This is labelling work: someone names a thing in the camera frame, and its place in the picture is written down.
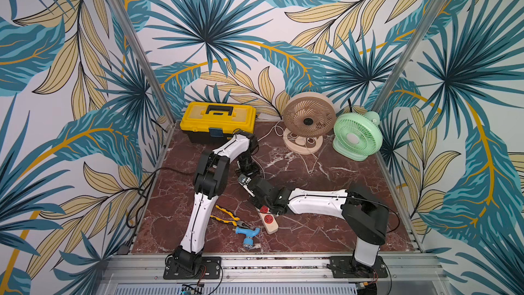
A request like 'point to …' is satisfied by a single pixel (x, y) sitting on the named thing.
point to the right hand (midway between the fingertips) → (252, 187)
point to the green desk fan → (357, 136)
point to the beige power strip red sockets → (269, 220)
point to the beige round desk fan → (308, 117)
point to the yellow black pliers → (237, 222)
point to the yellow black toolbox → (211, 123)
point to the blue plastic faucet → (250, 233)
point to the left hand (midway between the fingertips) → (253, 184)
